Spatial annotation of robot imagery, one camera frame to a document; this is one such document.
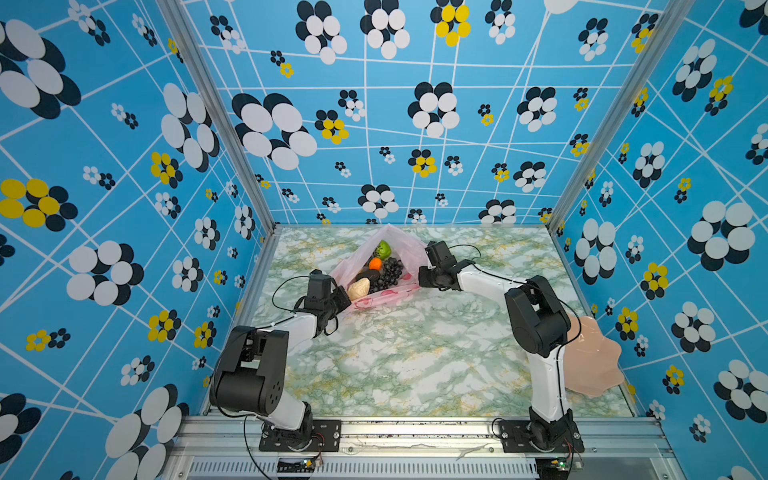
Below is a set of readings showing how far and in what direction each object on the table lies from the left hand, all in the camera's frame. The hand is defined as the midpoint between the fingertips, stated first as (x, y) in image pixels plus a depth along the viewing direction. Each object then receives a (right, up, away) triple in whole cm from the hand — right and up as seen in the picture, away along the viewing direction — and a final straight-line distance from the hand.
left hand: (350, 292), depth 95 cm
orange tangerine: (+7, +9, +7) cm, 14 cm away
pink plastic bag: (-2, +7, -3) cm, 8 cm away
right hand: (+25, +5, +6) cm, 26 cm away
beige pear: (+3, +1, 0) cm, 3 cm away
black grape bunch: (+12, +5, +7) cm, 15 cm away
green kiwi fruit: (+11, +14, +10) cm, 20 cm away
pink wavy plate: (+69, -17, -13) cm, 72 cm away
